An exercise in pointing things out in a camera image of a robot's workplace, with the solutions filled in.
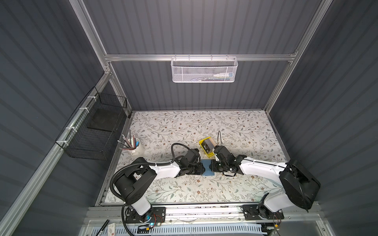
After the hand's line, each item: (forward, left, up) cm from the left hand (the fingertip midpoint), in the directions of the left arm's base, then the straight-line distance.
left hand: (206, 173), depth 86 cm
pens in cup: (+17, +45, +6) cm, 49 cm away
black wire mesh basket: (+10, +59, +26) cm, 66 cm away
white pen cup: (+11, +41, +5) cm, 43 cm away
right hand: (+3, -3, +1) cm, 5 cm away
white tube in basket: (+48, -10, +33) cm, 59 cm away
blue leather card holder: (+6, -1, -1) cm, 7 cm away
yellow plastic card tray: (+11, -2, +2) cm, 12 cm away
